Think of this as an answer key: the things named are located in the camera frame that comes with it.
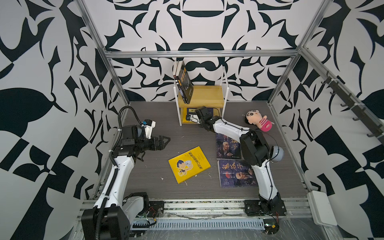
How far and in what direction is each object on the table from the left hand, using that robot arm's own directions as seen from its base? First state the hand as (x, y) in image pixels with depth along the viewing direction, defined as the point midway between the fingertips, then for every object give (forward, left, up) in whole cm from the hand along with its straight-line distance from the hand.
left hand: (163, 137), depth 79 cm
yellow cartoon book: (-8, -13, -17) cm, 23 cm away
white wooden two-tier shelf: (+28, -29, +2) cm, 40 cm away
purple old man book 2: (-14, -39, -18) cm, 45 cm away
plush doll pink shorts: (+22, -58, -13) cm, 64 cm away
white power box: (-33, -74, -13) cm, 82 cm away
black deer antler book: (+27, -11, +14) cm, 32 cm away
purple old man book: (+1, -37, -17) cm, 41 cm away
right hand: (+23, -24, -8) cm, 34 cm away
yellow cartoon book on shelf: (+17, -11, -3) cm, 21 cm away
